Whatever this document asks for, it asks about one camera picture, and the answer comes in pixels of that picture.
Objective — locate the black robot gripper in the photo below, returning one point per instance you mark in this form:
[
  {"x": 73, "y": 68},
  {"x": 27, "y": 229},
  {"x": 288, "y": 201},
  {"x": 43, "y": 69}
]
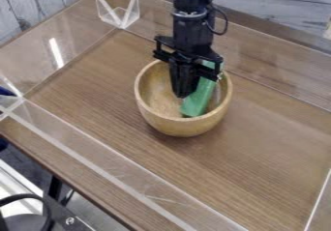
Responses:
[{"x": 187, "y": 50}]

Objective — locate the green rectangular block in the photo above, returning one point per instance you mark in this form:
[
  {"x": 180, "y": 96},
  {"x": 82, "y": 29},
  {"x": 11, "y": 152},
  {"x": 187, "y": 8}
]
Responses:
[{"x": 195, "y": 104}]

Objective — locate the brown wooden bowl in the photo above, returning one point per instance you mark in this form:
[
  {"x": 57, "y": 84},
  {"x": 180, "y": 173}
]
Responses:
[{"x": 160, "y": 106}]

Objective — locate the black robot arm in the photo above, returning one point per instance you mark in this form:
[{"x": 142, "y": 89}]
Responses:
[{"x": 193, "y": 7}]

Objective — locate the blue object at edge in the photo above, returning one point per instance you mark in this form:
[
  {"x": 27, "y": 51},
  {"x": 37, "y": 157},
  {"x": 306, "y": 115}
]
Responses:
[{"x": 6, "y": 92}]

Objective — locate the black table leg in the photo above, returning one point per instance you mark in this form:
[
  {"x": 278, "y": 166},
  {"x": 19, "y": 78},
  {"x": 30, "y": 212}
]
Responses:
[{"x": 55, "y": 188}]

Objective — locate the clear acrylic corner bracket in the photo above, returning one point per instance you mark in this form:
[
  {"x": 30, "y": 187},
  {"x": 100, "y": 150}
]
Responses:
[{"x": 120, "y": 17}]

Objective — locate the clear acrylic tray wall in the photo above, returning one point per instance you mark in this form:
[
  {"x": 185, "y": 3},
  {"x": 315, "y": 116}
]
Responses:
[{"x": 132, "y": 193}]

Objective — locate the black metal base plate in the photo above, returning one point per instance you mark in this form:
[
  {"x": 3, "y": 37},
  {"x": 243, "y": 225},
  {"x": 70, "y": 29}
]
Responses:
[{"x": 65, "y": 220}]

